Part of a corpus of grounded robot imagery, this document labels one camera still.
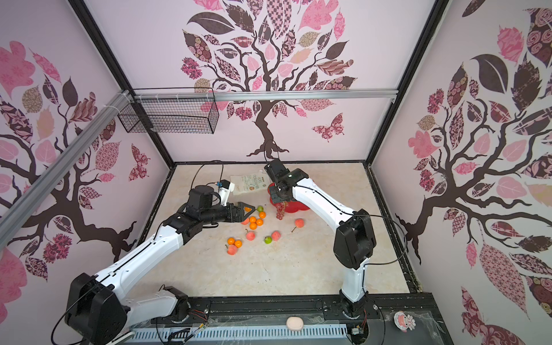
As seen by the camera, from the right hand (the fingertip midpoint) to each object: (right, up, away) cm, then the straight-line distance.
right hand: (280, 191), depth 87 cm
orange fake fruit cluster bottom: (-12, -16, +6) cm, 21 cm away
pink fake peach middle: (-13, -19, +2) cm, 24 cm away
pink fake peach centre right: (-2, -19, +3) cm, 19 cm away
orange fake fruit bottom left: (-21, -21, +2) cm, 30 cm away
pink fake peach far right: (+8, -15, +6) cm, 18 cm away
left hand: (-12, -7, -9) cm, 17 cm away
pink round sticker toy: (+41, -42, -19) cm, 61 cm away
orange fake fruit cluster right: (-10, -15, +8) cm, 19 cm away
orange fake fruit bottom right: (-18, -22, +1) cm, 29 cm away
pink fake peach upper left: (-12, -10, -16) cm, 22 cm away
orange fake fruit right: (-9, -12, +10) cm, 18 cm away
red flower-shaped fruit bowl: (+5, -7, +1) cm, 8 cm away
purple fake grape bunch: (0, -8, +1) cm, 8 cm away
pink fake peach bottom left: (-20, -24, -2) cm, 31 cm away
